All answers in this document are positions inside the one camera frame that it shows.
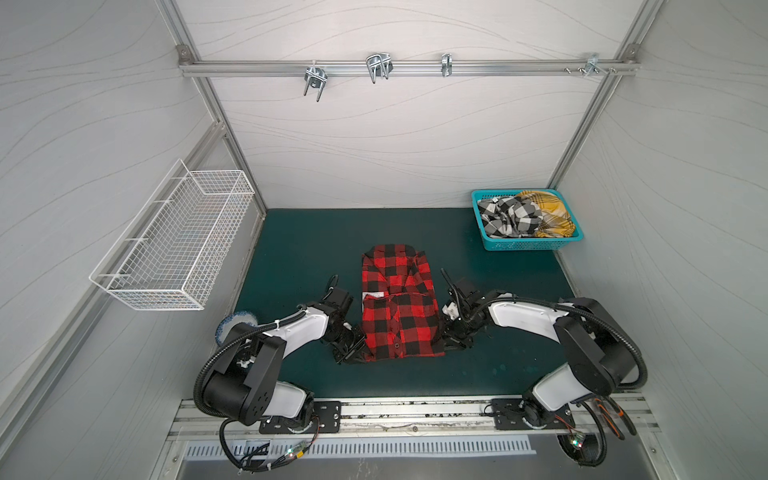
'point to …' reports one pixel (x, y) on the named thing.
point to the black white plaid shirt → (510, 216)
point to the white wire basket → (172, 252)
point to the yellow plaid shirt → (556, 220)
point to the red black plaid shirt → (400, 317)
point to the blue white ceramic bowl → (231, 320)
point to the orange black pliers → (603, 402)
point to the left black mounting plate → (325, 417)
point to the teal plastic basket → (497, 243)
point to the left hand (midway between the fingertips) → (376, 350)
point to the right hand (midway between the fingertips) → (438, 337)
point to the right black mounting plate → (511, 414)
